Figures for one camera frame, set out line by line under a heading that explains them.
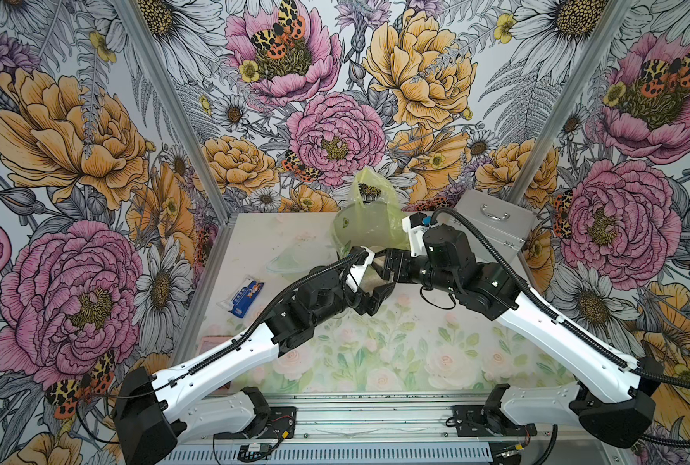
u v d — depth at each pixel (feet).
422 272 1.82
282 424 2.40
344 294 1.95
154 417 1.25
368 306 2.06
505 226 3.24
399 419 2.51
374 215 2.97
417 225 1.93
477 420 2.40
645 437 1.43
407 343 2.89
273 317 1.75
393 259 1.91
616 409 1.31
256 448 2.33
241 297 3.09
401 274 1.87
